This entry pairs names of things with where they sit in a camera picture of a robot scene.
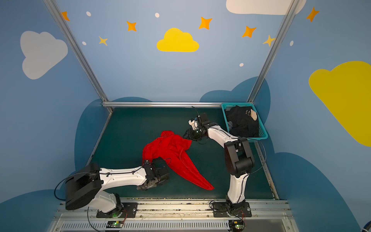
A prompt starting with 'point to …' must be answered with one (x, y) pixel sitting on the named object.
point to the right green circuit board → (236, 225)
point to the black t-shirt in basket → (244, 121)
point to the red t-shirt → (171, 147)
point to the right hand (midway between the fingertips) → (186, 136)
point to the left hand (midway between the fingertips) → (150, 185)
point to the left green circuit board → (114, 224)
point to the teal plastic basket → (263, 134)
